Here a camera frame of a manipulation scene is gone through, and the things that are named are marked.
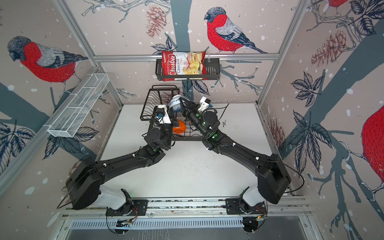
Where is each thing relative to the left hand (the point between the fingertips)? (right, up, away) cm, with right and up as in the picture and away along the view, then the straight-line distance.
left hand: (169, 106), depth 69 cm
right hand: (+3, +2, -5) cm, 6 cm away
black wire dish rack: (-12, +10, +32) cm, 36 cm away
